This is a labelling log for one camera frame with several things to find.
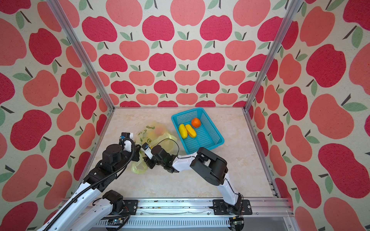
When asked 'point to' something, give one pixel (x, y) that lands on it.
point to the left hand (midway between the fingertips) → (142, 146)
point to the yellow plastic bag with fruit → (153, 134)
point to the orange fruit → (196, 122)
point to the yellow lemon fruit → (183, 131)
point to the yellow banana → (191, 131)
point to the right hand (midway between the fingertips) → (144, 158)
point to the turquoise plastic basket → (196, 130)
